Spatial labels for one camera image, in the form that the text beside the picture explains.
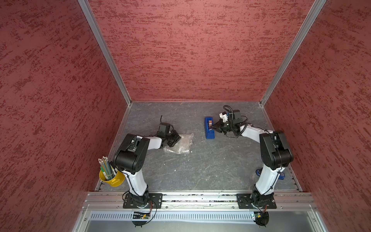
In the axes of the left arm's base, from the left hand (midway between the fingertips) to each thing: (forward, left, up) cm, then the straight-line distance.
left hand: (182, 138), depth 97 cm
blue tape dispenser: (+2, -19, +4) cm, 20 cm away
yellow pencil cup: (-29, +32, +7) cm, 44 cm away
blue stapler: (-24, -59, +1) cm, 64 cm away
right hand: (+4, -19, +7) cm, 21 cm away
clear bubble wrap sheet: (-6, -2, +2) cm, 6 cm away
